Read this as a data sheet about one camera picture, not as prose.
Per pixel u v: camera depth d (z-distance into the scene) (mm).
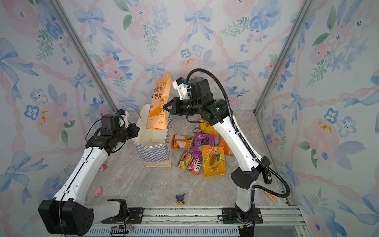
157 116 623
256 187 519
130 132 688
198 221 728
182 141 968
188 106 532
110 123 568
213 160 875
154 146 690
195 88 474
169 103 598
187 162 899
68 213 382
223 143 977
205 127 1001
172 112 555
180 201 748
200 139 967
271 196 796
